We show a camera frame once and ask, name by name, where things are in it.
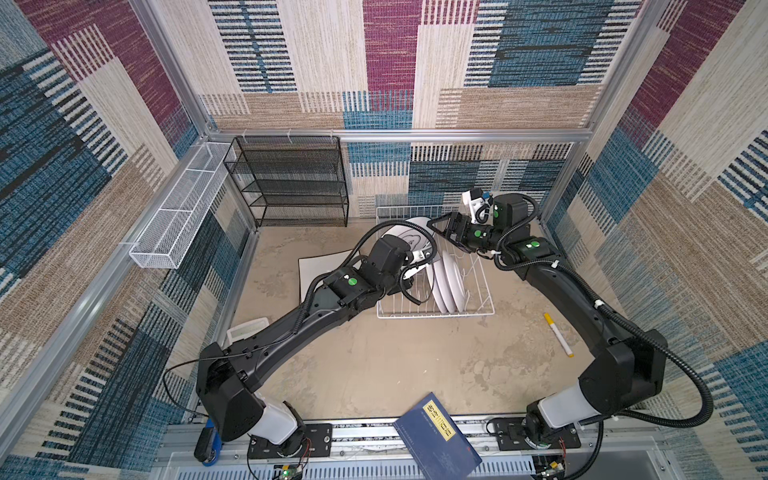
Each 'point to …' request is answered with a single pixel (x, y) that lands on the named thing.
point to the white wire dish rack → (417, 296)
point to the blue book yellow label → (436, 444)
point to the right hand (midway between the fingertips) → (435, 233)
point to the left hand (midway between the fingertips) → (401, 252)
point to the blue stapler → (208, 444)
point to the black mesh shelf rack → (291, 181)
